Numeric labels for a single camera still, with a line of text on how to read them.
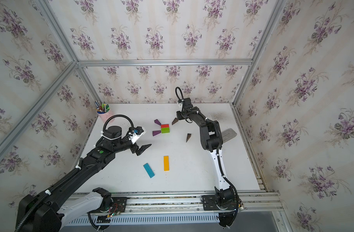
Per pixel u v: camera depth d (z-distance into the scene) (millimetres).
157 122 1071
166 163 879
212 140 647
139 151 699
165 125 1043
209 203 732
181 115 983
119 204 721
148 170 856
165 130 1012
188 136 981
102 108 1041
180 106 1014
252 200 761
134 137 658
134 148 677
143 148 688
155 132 1008
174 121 1071
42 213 370
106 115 1006
